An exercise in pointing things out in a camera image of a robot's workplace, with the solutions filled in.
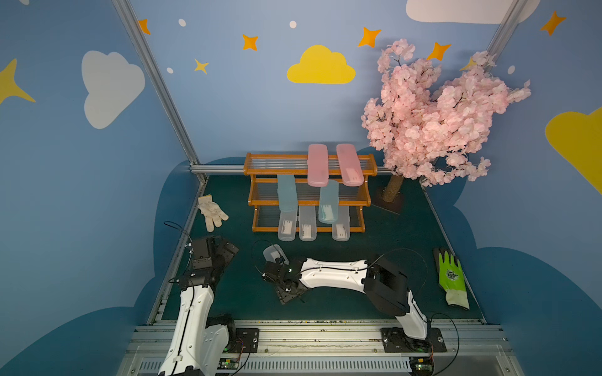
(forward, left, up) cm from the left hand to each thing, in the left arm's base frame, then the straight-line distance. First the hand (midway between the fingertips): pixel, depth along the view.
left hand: (226, 249), depth 83 cm
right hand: (-10, -24, -11) cm, 28 cm away
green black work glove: (-5, -84, -9) cm, 85 cm away
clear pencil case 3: (+16, -29, -7) cm, 34 cm away
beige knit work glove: (+24, +14, -11) cm, 30 cm away
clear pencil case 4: (+15, -44, -8) cm, 47 cm away
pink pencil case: (+25, -32, +19) cm, 45 cm away
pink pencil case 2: (+23, -44, +19) cm, 53 cm away
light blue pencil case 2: (+16, -37, +6) cm, 41 cm away
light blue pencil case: (+23, -21, +5) cm, 31 cm away
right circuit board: (-32, -66, -14) cm, 75 cm away
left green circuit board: (-33, -5, -12) cm, 35 cm away
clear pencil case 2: (+16, -21, -8) cm, 27 cm away
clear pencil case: (+6, -16, -12) cm, 21 cm away
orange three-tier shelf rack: (+24, -12, +17) cm, 32 cm away
